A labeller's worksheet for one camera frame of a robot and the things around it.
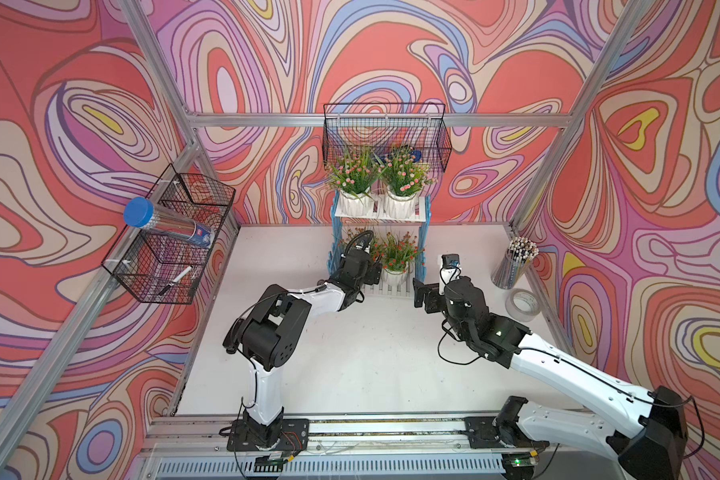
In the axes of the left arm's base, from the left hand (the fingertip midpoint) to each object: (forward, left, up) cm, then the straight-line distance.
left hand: (369, 260), depth 97 cm
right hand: (-18, -15, +12) cm, 27 cm away
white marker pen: (-19, +49, +16) cm, 55 cm away
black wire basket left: (-16, +54, +18) cm, 59 cm away
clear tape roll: (-12, -49, -8) cm, 52 cm away
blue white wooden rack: (+3, -15, +18) cm, 24 cm away
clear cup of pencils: (-4, -46, +9) cm, 46 cm away
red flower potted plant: (-3, -8, +6) cm, 10 cm away
